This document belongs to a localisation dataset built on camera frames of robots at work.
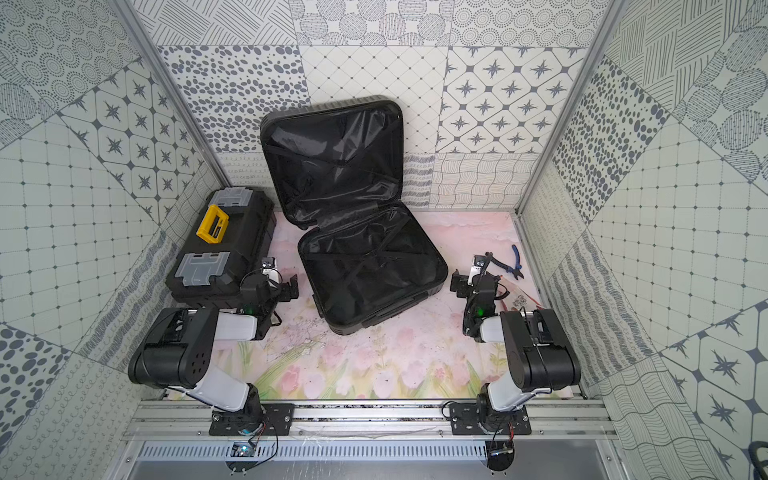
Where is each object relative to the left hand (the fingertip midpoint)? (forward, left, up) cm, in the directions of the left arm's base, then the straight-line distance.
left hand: (288, 275), depth 94 cm
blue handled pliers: (+7, -77, -6) cm, 77 cm away
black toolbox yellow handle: (+7, +17, +11) cm, 21 cm away
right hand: (+2, -60, -1) cm, 60 cm away
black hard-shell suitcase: (+27, -15, +22) cm, 38 cm away
